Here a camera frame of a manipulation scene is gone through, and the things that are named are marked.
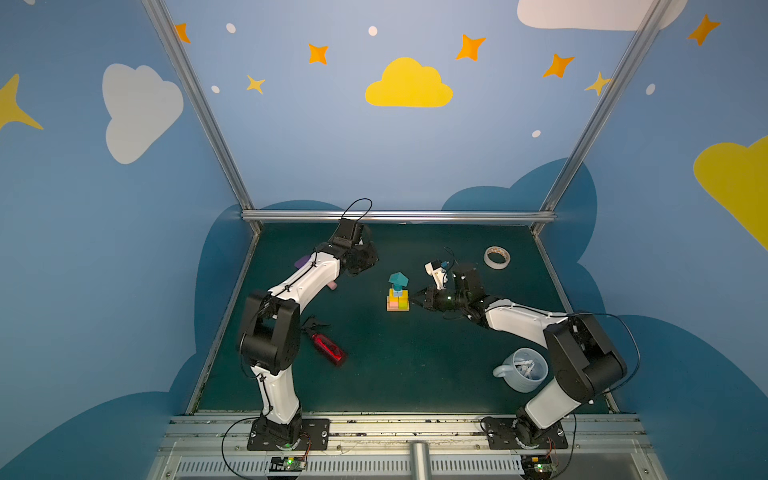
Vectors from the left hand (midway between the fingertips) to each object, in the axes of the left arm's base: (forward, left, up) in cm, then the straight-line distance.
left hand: (382, 257), depth 92 cm
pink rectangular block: (-9, -4, -13) cm, 17 cm away
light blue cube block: (-8, -5, -8) cm, 13 cm away
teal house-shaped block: (-7, -5, -2) cm, 9 cm away
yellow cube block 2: (-10, -7, -8) cm, 15 cm away
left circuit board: (-52, +22, -16) cm, 59 cm away
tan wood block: (-11, -5, -14) cm, 18 cm away
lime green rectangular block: (-10, -7, -13) cm, 18 cm away
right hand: (-12, -9, -3) cm, 15 cm away
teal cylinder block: (-8, -5, -5) cm, 11 cm away
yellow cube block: (-8, -4, -11) cm, 14 cm away
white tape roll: (+16, -45, -15) cm, 50 cm away
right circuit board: (-52, -39, -17) cm, 67 cm away
